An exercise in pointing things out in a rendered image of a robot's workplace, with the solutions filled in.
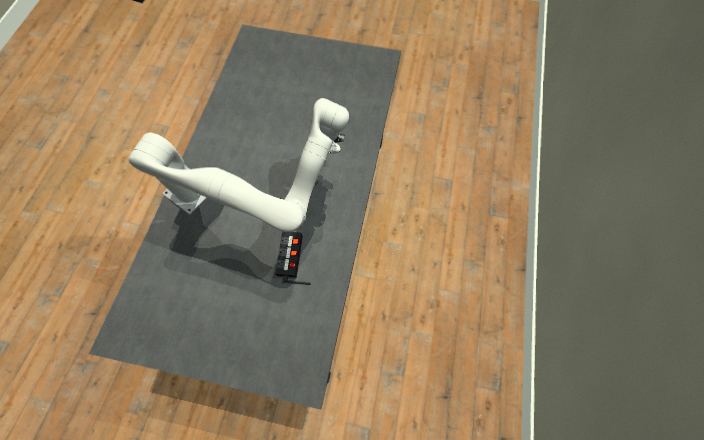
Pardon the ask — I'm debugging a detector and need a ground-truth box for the black power strip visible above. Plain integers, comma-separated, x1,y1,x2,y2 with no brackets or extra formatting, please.
275,231,311,285

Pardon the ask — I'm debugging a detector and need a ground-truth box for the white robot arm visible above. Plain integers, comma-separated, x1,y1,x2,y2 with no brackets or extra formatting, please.
128,98,349,232

